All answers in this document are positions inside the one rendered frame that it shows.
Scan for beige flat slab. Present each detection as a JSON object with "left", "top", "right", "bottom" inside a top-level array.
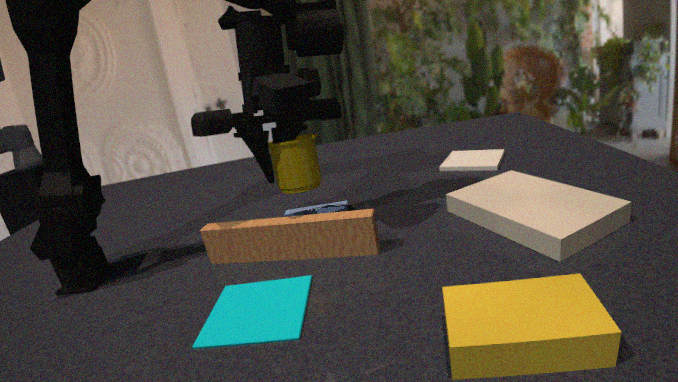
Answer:
[{"left": 440, "top": 149, "right": 504, "bottom": 171}]

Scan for yellow rectangular block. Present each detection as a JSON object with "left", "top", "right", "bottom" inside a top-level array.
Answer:
[{"left": 442, "top": 273, "right": 622, "bottom": 380}]

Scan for brown wooden bar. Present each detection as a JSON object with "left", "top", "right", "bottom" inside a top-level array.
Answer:
[{"left": 200, "top": 209, "right": 381, "bottom": 264}]

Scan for yellow cup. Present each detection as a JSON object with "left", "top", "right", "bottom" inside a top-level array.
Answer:
[{"left": 268, "top": 133, "right": 322, "bottom": 194}]

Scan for beige flat block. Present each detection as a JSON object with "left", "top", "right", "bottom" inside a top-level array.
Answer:
[{"left": 446, "top": 171, "right": 631, "bottom": 261}]

